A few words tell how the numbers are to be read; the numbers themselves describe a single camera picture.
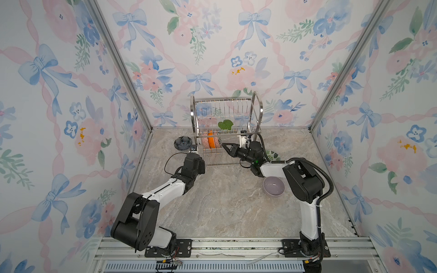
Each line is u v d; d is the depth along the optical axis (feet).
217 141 3.18
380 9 2.27
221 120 2.80
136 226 1.38
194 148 2.57
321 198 1.79
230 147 2.88
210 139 3.12
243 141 2.81
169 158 2.40
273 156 3.33
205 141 3.19
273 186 2.96
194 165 2.27
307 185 1.80
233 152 2.75
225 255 2.40
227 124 2.78
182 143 3.56
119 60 2.77
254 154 2.56
